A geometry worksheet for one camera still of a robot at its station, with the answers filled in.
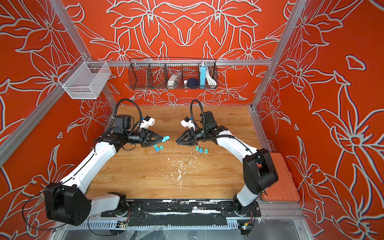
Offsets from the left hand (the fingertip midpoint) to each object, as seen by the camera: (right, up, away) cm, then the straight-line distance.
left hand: (161, 140), depth 68 cm
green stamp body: (+24, -10, +24) cm, 36 cm away
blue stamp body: (+2, +1, 0) cm, 2 cm away
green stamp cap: (-3, -3, +2) cm, 5 cm away
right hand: (+7, -2, +1) cm, 8 cm away
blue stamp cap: (-8, -10, +27) cm, 30 cm away
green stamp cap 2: (-5, -9, +27) cm, 29 cm away
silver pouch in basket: (+3, +34, +24) cm, 41 cm away
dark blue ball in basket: (+15, +33, +27) cm, 45 cm away
